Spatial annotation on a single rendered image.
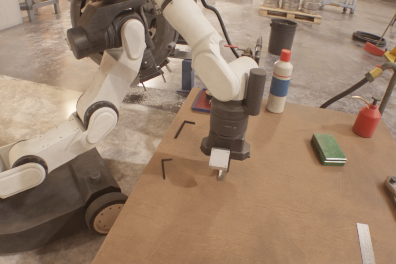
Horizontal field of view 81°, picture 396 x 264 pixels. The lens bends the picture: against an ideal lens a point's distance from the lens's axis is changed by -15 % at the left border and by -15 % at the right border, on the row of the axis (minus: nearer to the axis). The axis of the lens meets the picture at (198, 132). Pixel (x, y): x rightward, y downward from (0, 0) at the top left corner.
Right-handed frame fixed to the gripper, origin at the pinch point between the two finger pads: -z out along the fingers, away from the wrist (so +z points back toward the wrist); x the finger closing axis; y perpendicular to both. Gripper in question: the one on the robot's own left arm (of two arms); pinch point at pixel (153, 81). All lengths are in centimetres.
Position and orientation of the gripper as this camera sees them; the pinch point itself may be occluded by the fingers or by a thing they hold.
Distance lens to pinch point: 140.3
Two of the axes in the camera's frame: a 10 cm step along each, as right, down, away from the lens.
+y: -3.3, -5.9, 7.4
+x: 9.1, -4.1, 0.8
